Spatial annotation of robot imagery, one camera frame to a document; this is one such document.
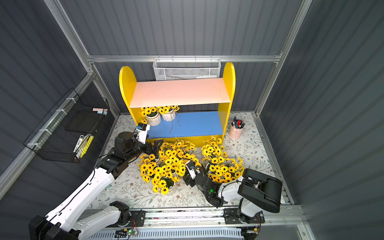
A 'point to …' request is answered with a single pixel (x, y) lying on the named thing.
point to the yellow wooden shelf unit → (193, 110)
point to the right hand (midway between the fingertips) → (190, 167)
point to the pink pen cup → (236, 128)
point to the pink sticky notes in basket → (100, 110)
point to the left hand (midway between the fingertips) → (154, 138)
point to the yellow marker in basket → (87, 145)
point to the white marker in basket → (78, 143)
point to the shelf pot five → (150, 160)
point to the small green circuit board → (123, 233)
